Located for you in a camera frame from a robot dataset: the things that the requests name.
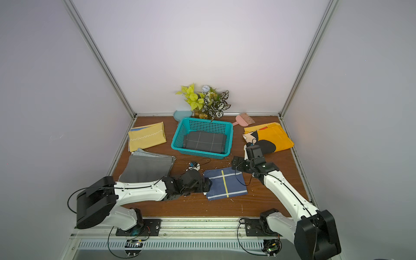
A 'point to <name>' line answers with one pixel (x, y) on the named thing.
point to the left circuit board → (134, 244)
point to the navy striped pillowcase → (226, 183)
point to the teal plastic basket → (192, 124)
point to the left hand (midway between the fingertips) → (209, 185)
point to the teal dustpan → (179, 115)
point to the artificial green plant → (208, 104)
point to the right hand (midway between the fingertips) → (239, 160)
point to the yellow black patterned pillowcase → (272, 137)
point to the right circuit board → (273, 247)
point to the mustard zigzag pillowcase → (146, 136)
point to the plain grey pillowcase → (142, 166)
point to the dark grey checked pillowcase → (206, 141)
